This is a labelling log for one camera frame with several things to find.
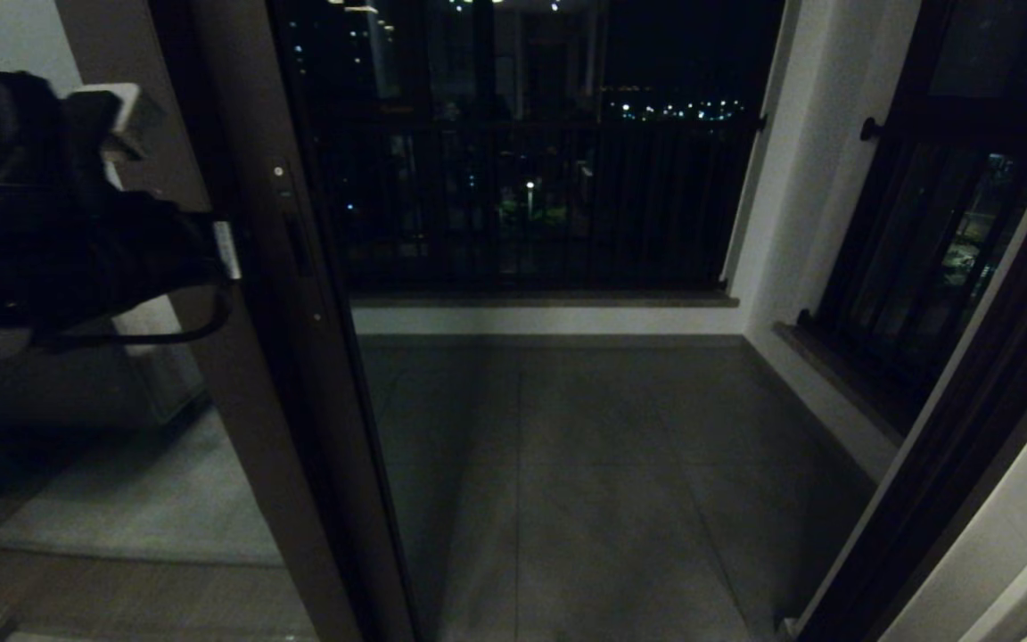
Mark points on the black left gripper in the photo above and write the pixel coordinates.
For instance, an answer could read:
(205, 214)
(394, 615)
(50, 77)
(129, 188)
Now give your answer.
(59, 250)

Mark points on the brown framed sliding glass door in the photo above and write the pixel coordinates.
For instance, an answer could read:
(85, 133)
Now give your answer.
(335, 401)

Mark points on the black metal balcony railing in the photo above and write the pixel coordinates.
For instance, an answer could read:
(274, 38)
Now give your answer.
(567, 205)

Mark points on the grey stone balcony sill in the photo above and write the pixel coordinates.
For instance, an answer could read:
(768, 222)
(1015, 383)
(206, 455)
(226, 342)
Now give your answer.
(567, 301)

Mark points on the grey stone side window sill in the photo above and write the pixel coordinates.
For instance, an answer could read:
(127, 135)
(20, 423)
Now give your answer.
(834, 380)

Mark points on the small grey left wrist camera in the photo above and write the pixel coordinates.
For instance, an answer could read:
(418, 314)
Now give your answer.
(117, 116)

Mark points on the dark door jamb frame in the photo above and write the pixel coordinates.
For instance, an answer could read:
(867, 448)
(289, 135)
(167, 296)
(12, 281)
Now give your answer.
(950, 464)

